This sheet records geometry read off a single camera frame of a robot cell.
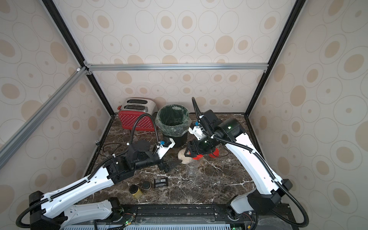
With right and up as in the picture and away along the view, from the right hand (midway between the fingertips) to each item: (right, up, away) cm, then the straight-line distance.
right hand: (196, 151), depth 65 cm
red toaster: (-44, +25, +37) cm, 63 cm away
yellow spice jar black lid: (-31, -21, +7) cm, 38 cm away
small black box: (-19, -21, +18) cm, 34 cm away
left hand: (-7, -1, -1) cm, 7 cm away
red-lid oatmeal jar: (-3, -5, +2) cm, 6 cm away
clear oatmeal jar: (-1, -16, +24) cm, 29 cm away
